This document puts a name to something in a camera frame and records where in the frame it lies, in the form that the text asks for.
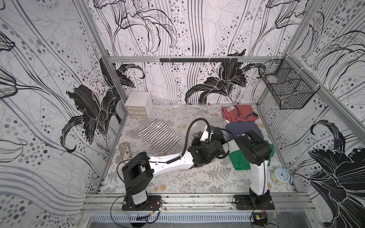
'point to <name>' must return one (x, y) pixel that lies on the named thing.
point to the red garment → (238, 113)
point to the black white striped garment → (159, 136)
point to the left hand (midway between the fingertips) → (200, 135)
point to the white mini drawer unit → (139, 104)
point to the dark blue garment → (237, 128)
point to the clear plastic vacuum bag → (183, 126)
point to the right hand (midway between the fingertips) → (195, 134)
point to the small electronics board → (260, 219)
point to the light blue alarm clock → (281, 175)
